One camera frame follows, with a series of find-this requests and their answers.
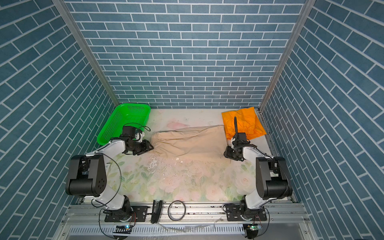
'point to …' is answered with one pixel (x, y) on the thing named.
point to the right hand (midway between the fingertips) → (226, 152)
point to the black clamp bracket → (156, 208)
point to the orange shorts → (247, 121)
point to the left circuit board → (123, 229)
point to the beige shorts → (204, 141)
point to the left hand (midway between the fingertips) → (151, 147)
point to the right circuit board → (253, 229)
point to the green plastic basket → (136, 115)
